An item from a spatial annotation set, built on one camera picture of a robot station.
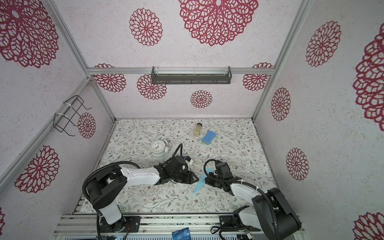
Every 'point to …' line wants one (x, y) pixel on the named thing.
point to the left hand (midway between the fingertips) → (195, 181)
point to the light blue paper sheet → (201, 182)
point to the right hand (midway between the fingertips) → (206, 176)
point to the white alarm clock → (159, 148)
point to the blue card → (183, 234)
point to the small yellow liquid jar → (198, 129)
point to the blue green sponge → (208, 137)
